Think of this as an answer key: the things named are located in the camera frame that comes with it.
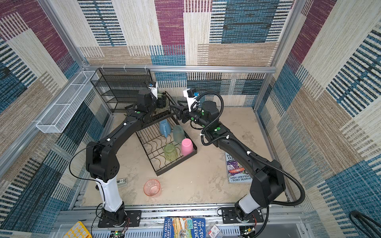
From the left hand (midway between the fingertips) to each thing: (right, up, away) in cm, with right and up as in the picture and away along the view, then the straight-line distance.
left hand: (161, 94), depth 88 cm
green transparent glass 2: (+5, -34, -1) cm, 34 cm away
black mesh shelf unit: (-34, +9, +20) cm, 40 cm away
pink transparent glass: (-4, -52, -6) cm, 53 cm away
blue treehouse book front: (+14, -65, -19) cm, 69 cm away
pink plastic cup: (+15, -31, -2) cm, 34 cm away
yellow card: (-35, -67, -18) cm, 78 cm away
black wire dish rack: (-1, -27, +13) cm, 30 cm away
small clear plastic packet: (+27, -66, -20) cm, 75 cm away
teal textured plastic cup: (+9, -24, +9) cm, 27 cm away
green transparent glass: (+1, -2, -6) cm, 6 cm away
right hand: (+11, -9, -17) cm, 22 cm away
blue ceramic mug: (0, -19, +8) cm, 21 cm away
